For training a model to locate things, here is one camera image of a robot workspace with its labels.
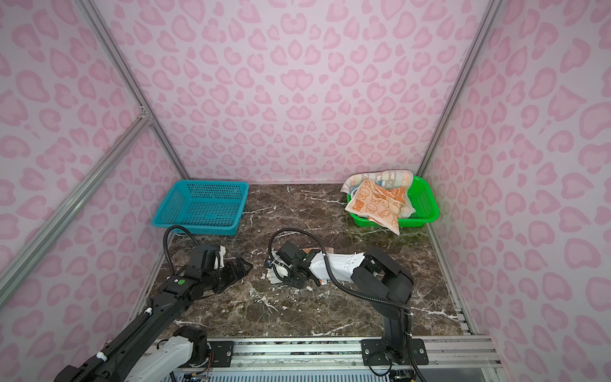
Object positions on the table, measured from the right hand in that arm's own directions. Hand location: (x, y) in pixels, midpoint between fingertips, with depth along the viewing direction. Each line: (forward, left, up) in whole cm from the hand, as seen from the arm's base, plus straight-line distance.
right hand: (292, 270), depth 90 cm
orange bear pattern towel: (+28, -36, +6) cm, 46 cm away
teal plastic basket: (+30, +44, 0) cm, 53 cm away
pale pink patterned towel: (+43, -41, +7) cm, 60 cm away
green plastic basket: (+31, -56, +4) cm, 64 cm away
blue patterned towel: (+40, -39, +6) cm, 56 cm away
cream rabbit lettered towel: (-7, +3, +12) cm, 14 cm away
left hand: (-3, +15, +9) cm, 18 cm away
